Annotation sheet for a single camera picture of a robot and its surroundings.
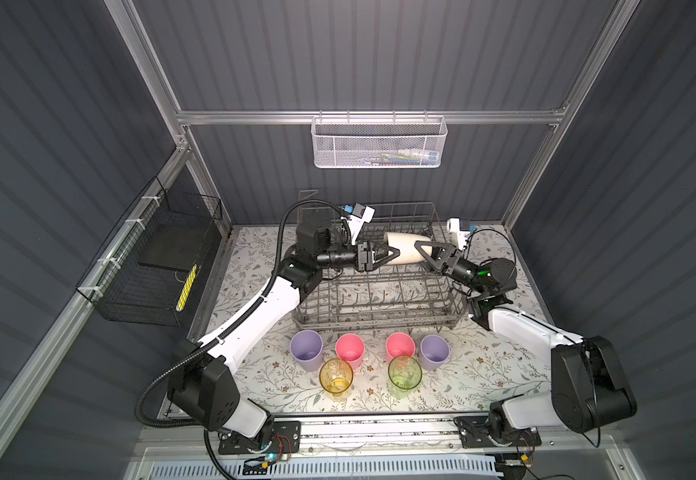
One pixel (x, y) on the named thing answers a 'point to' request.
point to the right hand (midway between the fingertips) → (416, 256)
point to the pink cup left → (351, 348)
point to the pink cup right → (399, 344)
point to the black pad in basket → (173, 244)
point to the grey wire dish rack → (407, 294)
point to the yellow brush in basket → (182, 298)
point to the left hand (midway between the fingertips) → (397, 252)
